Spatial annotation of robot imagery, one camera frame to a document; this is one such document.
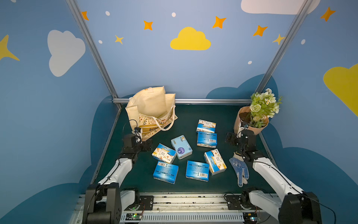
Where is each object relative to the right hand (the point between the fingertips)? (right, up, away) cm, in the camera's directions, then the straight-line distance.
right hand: (236, 132), depth 86 cm
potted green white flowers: (+16, +16, -2) cm, 23 cm away
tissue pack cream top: (-17, +3, +13) cm, 22 cm away
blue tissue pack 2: (-25, -22, -7) cm, 34 cm away
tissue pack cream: (-45, -13, 0) cm, 47 cm away
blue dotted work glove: (+3, -23, 0) cm, 23 cm away
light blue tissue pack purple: (-34, -10, +4) cm, 36 cm away
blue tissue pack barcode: (-17, -6, +7) cm, 19 cm away
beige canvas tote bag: (-57, +15, +19) cm, 62 cm away
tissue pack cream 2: (-13, -18, -4) cm, 23 cm away
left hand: (-57, -4, +3) cm, 57 cm away
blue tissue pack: (-43, -22, -8) cm, 49 cm away
